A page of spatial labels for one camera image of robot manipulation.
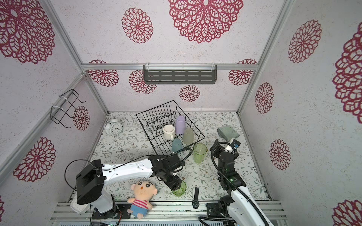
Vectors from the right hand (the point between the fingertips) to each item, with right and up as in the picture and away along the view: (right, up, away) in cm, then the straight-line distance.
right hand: (223, 142), depth 78 cm
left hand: (-27, -24, 0) cm, 36 cm away
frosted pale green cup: (-19, +2, +20) cm, 28 cm away
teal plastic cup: (-26, -4, +18) cm, 32 cm away
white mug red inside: (-32, +5, +18) cm, 37 cm away
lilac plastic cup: (-24, +9, +19) cm, 32 cm away
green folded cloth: (+12, +4, +29) cm, 31 cm away
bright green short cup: (-24, -28, +2) cm, 37 cm away
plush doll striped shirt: (-43, -25, -5) cm, 50 cm away
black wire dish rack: (-46, +12, +32) cm, 58 cm away
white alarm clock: (-72, +7, +21) cm, 75 cm away
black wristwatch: (-16, -33, -1) cm, 37 cm away
